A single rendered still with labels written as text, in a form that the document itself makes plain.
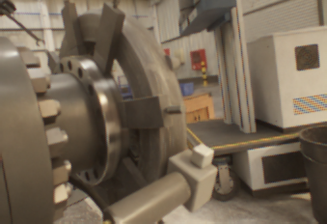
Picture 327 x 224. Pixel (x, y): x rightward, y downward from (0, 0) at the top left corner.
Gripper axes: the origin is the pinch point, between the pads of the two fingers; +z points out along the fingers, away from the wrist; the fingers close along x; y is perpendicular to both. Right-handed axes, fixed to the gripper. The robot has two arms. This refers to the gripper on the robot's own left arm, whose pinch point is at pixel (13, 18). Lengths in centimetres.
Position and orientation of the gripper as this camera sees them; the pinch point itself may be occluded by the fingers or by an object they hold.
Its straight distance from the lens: 122.7
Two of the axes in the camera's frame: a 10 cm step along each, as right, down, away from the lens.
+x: 7.5, -6.6, 0.7
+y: -3.1, -4.3, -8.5
